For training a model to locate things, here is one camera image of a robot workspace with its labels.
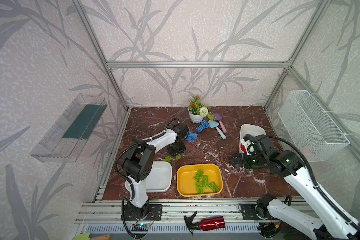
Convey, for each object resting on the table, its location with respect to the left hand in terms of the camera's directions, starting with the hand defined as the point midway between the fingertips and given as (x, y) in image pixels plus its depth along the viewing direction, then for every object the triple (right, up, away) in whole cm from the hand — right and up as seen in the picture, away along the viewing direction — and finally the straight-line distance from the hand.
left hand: (182, 149), depth 93 cm
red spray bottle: (+12, -29, -26) cm, 40 cm away
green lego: (+10, -13, -9) cm, 18 cm away
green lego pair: (+17, -17, -11) cm, 27 cm away
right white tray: (+47, +12, +9) cm, 50 cm away
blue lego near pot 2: (+12, +12, +13) cm, 22 cm away
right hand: (+27, +1, -20) cm, 34 cm away
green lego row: (-9, -5, -2) cm, 10 cm away
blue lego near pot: (+16, +16, +16) cm, 27 cm away
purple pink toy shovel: (+27, +20, +20) cm, 39 cm away
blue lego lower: (+6, +7, +8) cm, 12 cm away
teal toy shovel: (+22, +15, +16) cm, 31 cm away
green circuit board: (-19, -34, -21) cm, 44 cm away
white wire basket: (+56, +15, -28) cm, 65 cm away
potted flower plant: (+10, +24, +9) cm, 28 cm away
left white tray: (-13, -16, -7) cm, 22 cm away
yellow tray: (+3, -17, -10) cm, 20 cm away
